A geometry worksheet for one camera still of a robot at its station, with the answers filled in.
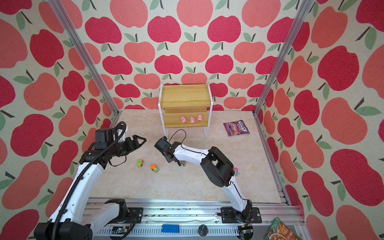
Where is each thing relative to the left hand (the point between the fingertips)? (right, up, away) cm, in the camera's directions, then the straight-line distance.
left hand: (143, 143), depth 76 cm
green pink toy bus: (+20, -14, +14) cm, 28 cm away
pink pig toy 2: (+25, +12, +17) cm, 33 cm away
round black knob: (+30, -35, -14) cm, 48 cm away
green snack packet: (+66, -41, -7) cm, 78 cm away
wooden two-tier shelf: (+22, +20, +3) cm, 29 cm away
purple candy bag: (+58, +7, +31) cm, 66 cm away
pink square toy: (+20, +13, +17) cm, 29 cm away
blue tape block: (+14, -41, -6) cm, 43 cm away
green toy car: (-7, -14, +15) cm, 22 cm away
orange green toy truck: (+3, -17, +12) cm, 21 cm away
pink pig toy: (+30, +14, +18) cm, 38 cm away
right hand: (+15, -8, +18) cm, 24 cm away
